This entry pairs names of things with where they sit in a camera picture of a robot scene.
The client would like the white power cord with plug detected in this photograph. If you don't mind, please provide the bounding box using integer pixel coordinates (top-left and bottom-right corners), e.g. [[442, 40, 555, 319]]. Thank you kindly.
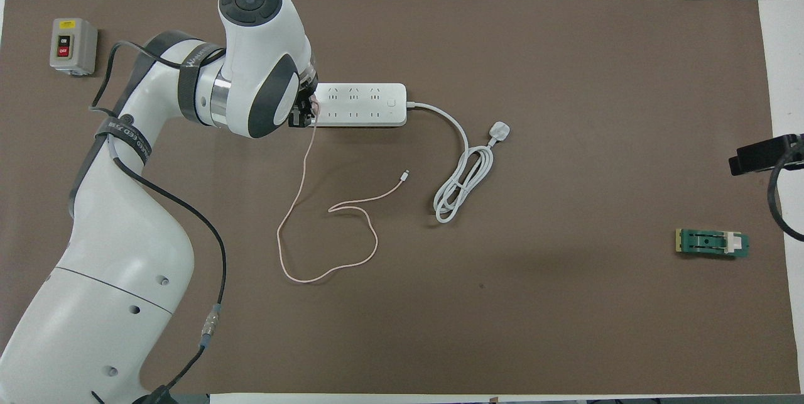
[[405, 101, 511, 224]]

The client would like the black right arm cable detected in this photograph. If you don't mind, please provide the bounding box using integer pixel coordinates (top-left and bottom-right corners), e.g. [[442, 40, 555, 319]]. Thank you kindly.
[[768, 140, 804, 243]]

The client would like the white power strip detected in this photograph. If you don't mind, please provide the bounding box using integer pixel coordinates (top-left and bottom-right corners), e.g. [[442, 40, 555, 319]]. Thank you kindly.
[[312, 82, 408, 128]]

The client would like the brown table mat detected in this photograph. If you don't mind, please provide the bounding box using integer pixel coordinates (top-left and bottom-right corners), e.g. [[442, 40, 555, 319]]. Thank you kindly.
[[0, 0, 801, 395]]

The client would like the grey on-off switch box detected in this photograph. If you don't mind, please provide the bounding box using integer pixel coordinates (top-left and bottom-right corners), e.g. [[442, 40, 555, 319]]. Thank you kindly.
[[50, 18, 99, 76]]

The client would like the green circuit board module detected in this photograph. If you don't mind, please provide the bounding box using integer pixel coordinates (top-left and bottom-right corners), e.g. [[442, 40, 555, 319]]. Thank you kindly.
[[675, 229, 750, 260]]

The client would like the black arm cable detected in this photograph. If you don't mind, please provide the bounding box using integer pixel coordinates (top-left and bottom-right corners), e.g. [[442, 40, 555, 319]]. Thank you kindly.
[[90, 41, 227, 404], [768, 140, 804, 243]]

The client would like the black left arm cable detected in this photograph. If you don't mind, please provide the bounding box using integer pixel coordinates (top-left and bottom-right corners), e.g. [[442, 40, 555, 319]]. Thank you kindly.
[[90, 41, 227, 404]]

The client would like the pink charging cable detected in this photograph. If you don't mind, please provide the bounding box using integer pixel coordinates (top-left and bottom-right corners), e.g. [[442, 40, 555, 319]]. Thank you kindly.
[[277, 112, 412, 283]]

